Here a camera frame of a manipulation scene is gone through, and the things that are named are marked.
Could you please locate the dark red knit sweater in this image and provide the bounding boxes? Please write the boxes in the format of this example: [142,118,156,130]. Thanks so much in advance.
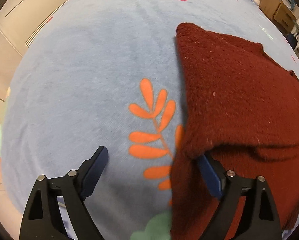
[171,23,299,239]

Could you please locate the light blue patterned bedspread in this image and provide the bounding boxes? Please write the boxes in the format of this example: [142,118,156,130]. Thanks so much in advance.
[0,0,299,239]

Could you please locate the dark blue bag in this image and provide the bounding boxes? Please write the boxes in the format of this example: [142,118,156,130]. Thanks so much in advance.
[286,33,298,50]

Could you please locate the brown cardboard box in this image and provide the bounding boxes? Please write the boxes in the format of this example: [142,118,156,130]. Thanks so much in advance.
[259,0,296,36]

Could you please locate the beige wardrobe doors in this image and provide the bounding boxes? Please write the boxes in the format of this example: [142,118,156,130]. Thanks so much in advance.
[0,0,68,56]

